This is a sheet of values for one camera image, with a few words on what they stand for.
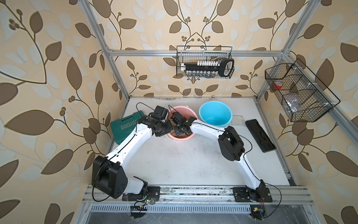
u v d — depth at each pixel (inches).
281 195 26.8
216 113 36.9
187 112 34.3
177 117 30.3
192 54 35.9
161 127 26.6
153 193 29.0
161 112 24.8
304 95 28.5
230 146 22.1
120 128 37.8
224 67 33.1
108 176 15.9
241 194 29.6
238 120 40.1
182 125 28.7
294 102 28.9
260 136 37.1
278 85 33.0
